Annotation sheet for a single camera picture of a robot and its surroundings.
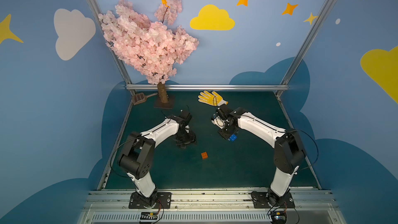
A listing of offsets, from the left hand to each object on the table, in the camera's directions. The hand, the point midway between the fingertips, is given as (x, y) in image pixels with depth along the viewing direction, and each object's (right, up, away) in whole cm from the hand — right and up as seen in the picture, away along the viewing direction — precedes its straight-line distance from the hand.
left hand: (191, 142), depth 89 cm
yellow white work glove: (+15, +27, +30) cm, 43 cm away
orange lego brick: (+7, -7, -1) cm, 10 cm away
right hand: (+20, +6, +1) cm, 21 cm away
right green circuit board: (+43, -33, -16) cm, 56 cm away
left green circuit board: (-20, -32, -16) cm, 40 cm away
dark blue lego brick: (+23, +4, -7) cm, 24 cm away
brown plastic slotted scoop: (-41, +28, +26) cm, 56 cm away
